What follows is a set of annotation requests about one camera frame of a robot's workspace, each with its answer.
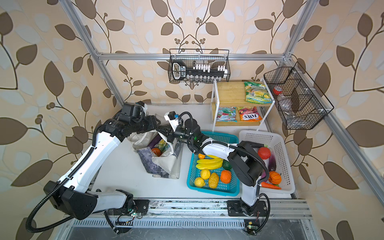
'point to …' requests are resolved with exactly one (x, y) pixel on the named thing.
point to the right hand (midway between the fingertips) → (157, 128)
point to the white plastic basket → (277, 142)
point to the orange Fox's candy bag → (249, 114)
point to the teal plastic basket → (233, 188)
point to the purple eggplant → (155, 141)
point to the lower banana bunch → (212, 162)
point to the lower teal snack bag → (226, 114)
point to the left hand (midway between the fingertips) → (158, 121)
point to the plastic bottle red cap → (277, 90)
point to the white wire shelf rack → (235, 103)
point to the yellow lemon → (205, 174)
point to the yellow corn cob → (213, 180)
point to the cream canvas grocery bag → (166, 166)
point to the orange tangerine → (225, 176)
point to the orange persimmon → (157, 151)
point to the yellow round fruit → (199, 182)
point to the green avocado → (227, 165)
